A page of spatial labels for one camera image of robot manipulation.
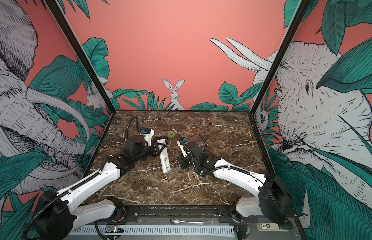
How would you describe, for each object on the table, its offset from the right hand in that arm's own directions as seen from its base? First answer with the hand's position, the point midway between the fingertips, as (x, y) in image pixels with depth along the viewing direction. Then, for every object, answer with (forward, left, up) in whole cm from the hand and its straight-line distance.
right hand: (176, 156), depth 78 cm
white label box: (-30, -45, -12) cm, 55 cm away
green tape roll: (+26, +7, -16) cm, 31 cm away
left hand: (+5, +6, +4) cm, 9 cm away
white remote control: (0, +7, -1) cm, 7 cm away
